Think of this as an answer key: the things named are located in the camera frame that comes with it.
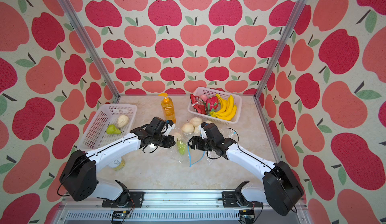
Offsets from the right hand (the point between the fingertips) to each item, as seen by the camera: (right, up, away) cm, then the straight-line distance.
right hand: (192, 146), depth 82 cm
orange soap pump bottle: (-16, +22, +11) cm, 29 cm away
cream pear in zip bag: (-3, +8, +13) cm, 16 cm away
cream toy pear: (-47, +13, +16) cm, 51 cm away
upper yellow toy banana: (+26, +24, +20) cm, 40 cm away
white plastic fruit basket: (+5, +34, +30) cm, 46 cm away
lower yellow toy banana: (+22, +15, +16) cm, 31 cm away
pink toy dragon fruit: (+14, +25, +23) cm, 37 cm away
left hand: (-9, 0, 0) cm, 9 cm away
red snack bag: (+4, +24, +19) cm, 31 cm away
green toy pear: (-52, +7, +13) cm, 54 cm away
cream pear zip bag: (+3, +7, +12) cm, 14 cm away
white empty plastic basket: (-62, +5, +11) cm, 63 cm away
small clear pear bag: (-11, -7, +6) cm, 14 cm away
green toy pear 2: (-7, -2, +4) cm, 8 cm away
